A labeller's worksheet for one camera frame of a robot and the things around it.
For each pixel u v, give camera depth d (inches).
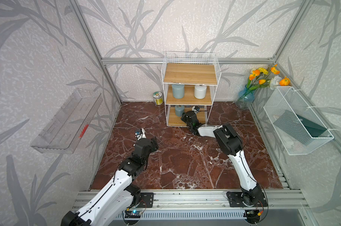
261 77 39.8
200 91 32.8
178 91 34.0
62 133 26.1
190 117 33.3
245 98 43.0
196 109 38.0
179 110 41.4
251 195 25.1
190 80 29.8
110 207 20.9
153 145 27.8
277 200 29.7
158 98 44.5
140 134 27.8
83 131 25.4
